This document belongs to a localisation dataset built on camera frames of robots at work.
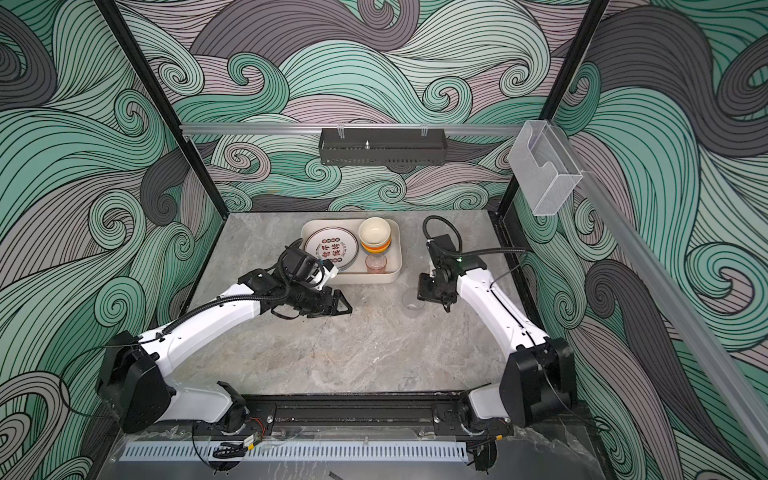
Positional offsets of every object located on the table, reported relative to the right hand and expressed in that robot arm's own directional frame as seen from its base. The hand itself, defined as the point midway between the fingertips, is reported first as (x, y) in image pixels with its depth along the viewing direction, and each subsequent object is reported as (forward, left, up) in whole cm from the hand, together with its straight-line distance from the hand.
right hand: (425, 295), depth 83 cm
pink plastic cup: (+17, +15, -9) cm, 24 cm away
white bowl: (+29, +15, -6) cm, 33 cm away
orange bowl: (+21, +15, -5) cm, 26 cm away
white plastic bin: (+15, +22, -13) cm, 29 cm away
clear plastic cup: (+2, +3, -12) cm, 12 cm away
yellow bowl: (+20, +15, -7) cm, 26 cm away
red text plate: (+26, +31, -9) cm, 41 cm away
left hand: (-6, +22, +4) cm, 23 cm away
